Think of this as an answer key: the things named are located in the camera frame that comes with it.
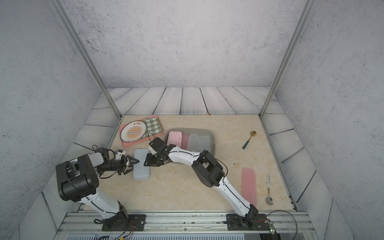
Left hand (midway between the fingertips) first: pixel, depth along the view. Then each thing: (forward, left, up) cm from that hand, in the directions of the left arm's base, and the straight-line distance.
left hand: (138, 163), depth 90 cm
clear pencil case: (+14, -41, -2) cm, 43 cm away
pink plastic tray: (+17, +15, -4) cm, 23 cm away
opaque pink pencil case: (+18, -21, +1) cm, 28 cm away
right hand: (-3, -5, 0) cm, 5 cm away
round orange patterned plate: (+27, +11, -2) cm, 29 cm away
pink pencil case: (-17, -63, -4) cm, 66 cm away
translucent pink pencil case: (+15, -27, -2) cm, 31 cm away
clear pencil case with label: (+15, -33, -2) cm, 37 cm away
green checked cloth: (+32, -3, -3) cm, 32 cm away
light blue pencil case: (-4, -1, -2) cm, 5 cm away
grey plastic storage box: (+24, -39, -1) cm, 46 cm away
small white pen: (-22, -72, -3) cm, 76 cm away
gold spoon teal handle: (+22, -75, -2) cm, 78 cm away
